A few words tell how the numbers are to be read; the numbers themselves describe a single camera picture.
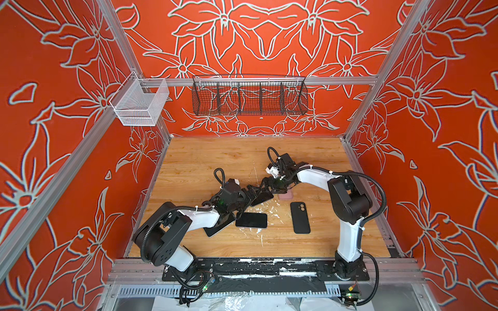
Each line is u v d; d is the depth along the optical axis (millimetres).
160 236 438
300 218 879
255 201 777
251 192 789
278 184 841
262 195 849
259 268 743
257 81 922
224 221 680
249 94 953
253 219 896
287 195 941
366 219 520
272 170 899
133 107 874
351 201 518
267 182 854
